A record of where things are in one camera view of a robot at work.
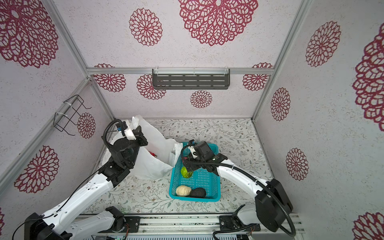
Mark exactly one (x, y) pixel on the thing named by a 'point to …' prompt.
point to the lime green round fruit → (185, 173)
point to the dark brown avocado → (199, 192)
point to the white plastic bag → (156, 158)
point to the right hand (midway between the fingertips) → (190, 158)
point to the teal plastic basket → (202, 186)
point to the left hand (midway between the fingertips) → (141, 129)
